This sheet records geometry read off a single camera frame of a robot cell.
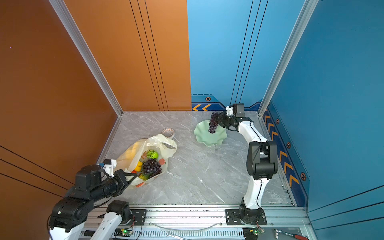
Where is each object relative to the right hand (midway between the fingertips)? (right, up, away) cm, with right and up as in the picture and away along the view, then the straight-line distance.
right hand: (213, 118), depth 93 cm
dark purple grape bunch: (-36, -28, -9) cm, 47 cm away
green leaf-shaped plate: (-5, -13, +12) cm, 19 cm away
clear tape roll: (-31, -10, +15) cm, 36 cm away
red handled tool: (+35, -55, -26) cm, 70 cm away
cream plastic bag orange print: (-39, -24, -5) cm, 47 cm away
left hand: (-36, -25, -28) cm, 52 cm away
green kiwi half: (-38, -22, -4) cm, 44 cm away
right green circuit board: (+18, -54, -24) cm, 62 cm away
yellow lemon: (-43, -29, -10) cm, 53 cm away
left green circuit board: (-46, -56, -22) cm, 75 cm away
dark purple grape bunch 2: (0, -2, -2) cm, 3 cm away
